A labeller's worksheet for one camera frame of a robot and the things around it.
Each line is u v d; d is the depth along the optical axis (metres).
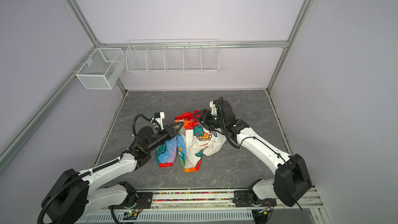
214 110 0.72
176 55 1.02
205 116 0.68
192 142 0.80
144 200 0.74
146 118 0.69
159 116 0.73
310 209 0.72
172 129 0.72
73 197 0.40
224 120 0.60
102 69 0.97
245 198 0.74
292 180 0.41
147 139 0.61
